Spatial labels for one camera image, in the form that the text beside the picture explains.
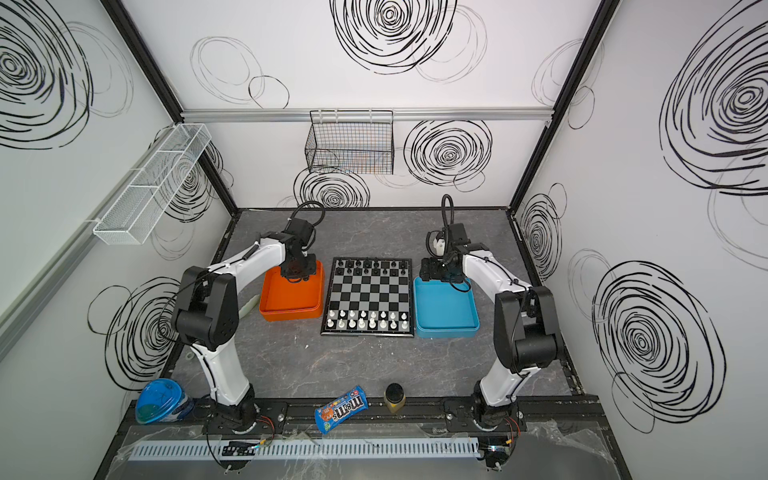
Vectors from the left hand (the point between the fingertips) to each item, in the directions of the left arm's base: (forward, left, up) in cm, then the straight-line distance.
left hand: (310, 270), depth 96 cm
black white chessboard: (-7, -20, -3) cm, 21 cm away
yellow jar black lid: (-37, -29, +4) cm, 47 cm away
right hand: (-1, -38, +3) cm, 39 cm away
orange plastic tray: (-9, +8, -4) cm, 12 cm away
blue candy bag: (-40, -13, -4) cm, 42 cm away
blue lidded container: (-39, +26, +4) cm, 47 cm away
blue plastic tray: (-11, -43, -5) cm, 44 cm away
